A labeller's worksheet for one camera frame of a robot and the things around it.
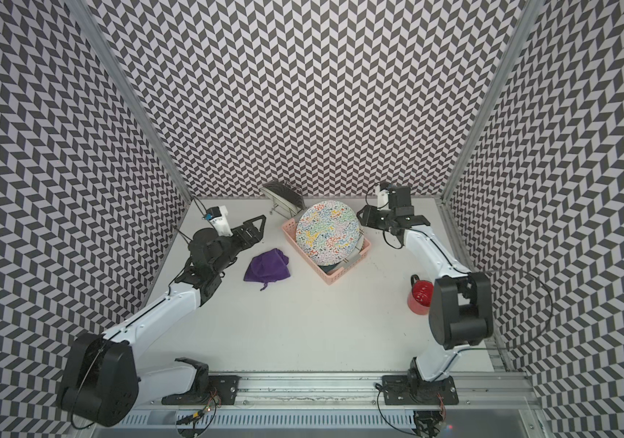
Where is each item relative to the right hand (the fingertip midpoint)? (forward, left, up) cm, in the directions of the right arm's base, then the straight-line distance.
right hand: (362, 218), depth 89 cm
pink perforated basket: (+5, +26, -13) cm, 29 cm away
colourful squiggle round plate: (+3, +12, -11) cm, 16 cm away
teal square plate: (-7, +5, -15) cm, 17 cm away
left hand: (-6, +33, +5) cm, 34 cm away
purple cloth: (-10, +33, -14) cm, 37 cm away
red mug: (-21, -18, -14) cm, 31 cm away
